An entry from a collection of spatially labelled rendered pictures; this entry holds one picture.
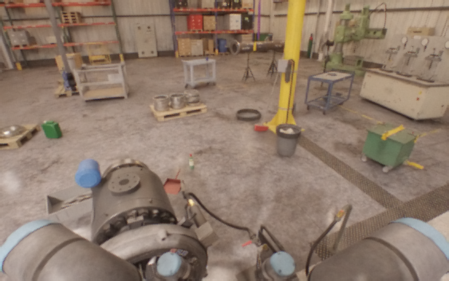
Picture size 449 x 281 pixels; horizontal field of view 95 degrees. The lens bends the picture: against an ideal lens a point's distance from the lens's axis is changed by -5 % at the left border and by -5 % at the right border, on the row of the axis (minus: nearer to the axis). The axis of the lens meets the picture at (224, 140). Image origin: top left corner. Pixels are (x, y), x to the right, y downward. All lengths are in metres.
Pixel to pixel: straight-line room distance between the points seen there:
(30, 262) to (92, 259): 0.10
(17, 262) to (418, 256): 0.68
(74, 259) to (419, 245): 0.59
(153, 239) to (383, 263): 1.01
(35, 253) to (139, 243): 0.77
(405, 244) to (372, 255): 0.07
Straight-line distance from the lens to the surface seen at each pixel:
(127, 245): 1.25
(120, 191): 1.63
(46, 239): 0.53
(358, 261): 0.47
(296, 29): 4.16
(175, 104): 5.27
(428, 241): 0.55
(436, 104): 6.57
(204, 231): 1.41
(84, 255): 0.48
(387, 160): 3.80
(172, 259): 1.00
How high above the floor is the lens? 1.90
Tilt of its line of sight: 28 degrees down
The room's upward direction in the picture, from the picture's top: 1 degrees counter-clockwise
